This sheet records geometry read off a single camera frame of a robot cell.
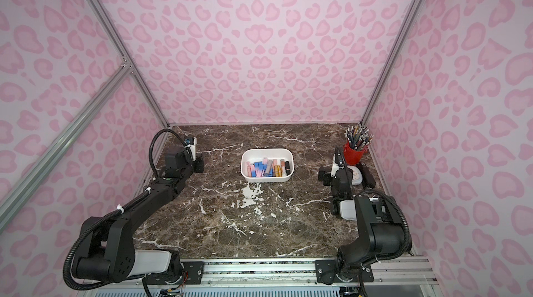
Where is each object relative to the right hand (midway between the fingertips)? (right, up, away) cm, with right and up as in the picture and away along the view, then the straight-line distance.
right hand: (334, 164), depth 93 cm
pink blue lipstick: (-35, -3, +5) cm, 35 cm away
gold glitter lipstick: (-26, -3, +4) cm, 26 cm away
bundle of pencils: (+10, +13, -1) cm, 16 cm away
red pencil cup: (+8, +4, +1) cm, 9 cm away
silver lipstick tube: (-30, -2, +5) cm, 30 cm away
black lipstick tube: (-21, -2, +7) cm, 22 cm away
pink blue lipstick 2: (-32, 0, +7) cm, 32 cm away
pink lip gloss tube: (-39, -3, +7) cm, 40 cm away
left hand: (-59, +6, -4) cm, 59 cm away
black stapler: (+15, -6, -1) cm, 16 cm away
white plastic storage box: (-25, +3, +11) cm, 27 cm away
